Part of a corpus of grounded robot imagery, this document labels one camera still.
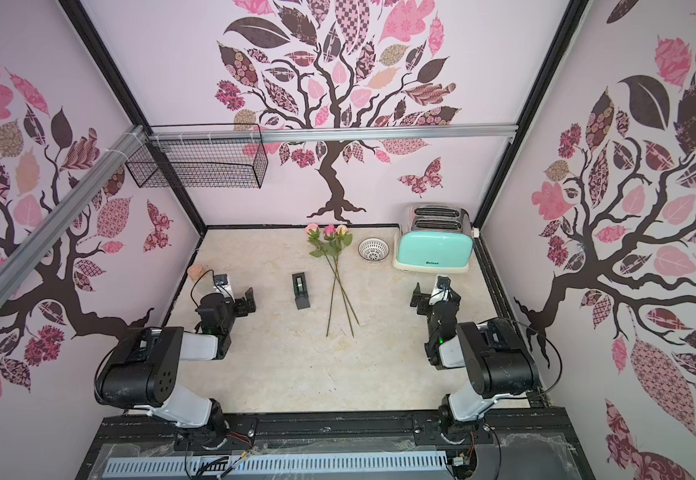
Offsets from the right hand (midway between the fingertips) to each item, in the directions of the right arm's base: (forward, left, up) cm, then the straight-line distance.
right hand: (435, 283), depth 91 cm
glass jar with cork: (+5, +76, +2) cm, 76 cm away
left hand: (0, +63, -5) cm, 64 cm away
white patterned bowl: (+21, +18, -7) cm, 29 cm away
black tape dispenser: (+2, +43, -5) cm, 44 cm away
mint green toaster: (+14, -1, +6) cm, 15 cm away
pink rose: (+31, +41, -6) cm, 52 cm away
